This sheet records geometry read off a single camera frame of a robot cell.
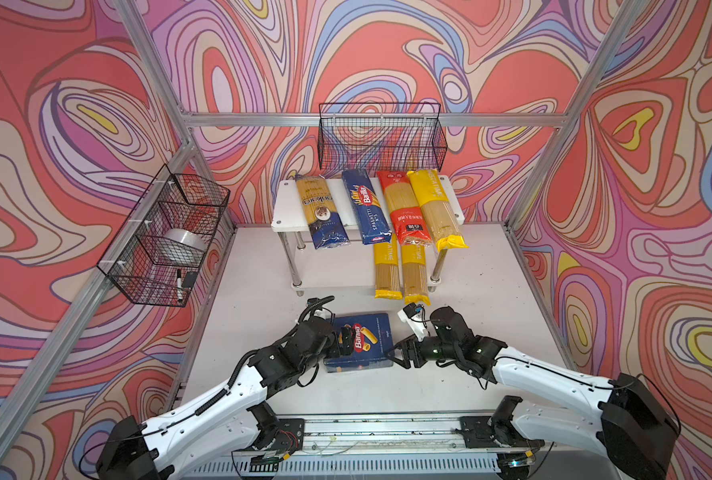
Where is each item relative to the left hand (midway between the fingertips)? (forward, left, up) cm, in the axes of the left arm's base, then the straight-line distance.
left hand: (347, 333), depth 78 cm
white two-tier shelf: (+26, +1, -5) cm, 27 cm away
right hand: (-5, -13, -4) cm, 14 cm away
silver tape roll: (+17, +40, +20) cm, 48 cm away
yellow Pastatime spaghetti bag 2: (+19, -21, -3) cm, 28 cm away
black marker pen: (+6, +41, +13) cm, 43 cm away
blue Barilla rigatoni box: (-1, -7, -5) cm, 9 cm away
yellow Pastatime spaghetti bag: (+18, -12, -4) cm, 22 cm away
